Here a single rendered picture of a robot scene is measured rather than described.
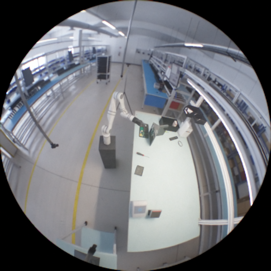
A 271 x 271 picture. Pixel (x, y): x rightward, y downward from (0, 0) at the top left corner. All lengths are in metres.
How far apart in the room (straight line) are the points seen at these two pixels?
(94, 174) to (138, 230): 1.47
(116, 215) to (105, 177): 0.81
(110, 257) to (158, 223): 0.60
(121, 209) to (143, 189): 1.07
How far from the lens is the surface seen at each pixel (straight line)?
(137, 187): 1.04
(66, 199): 2.29
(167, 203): 1.15
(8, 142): 3.99
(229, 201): 1.09
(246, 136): 0.60
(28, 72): 3.55
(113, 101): 1.11
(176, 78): 2.18
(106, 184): 2.05
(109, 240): 1.89
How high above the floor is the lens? 2.01
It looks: 51 degrees down
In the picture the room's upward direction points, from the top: 16 degrees clockwise
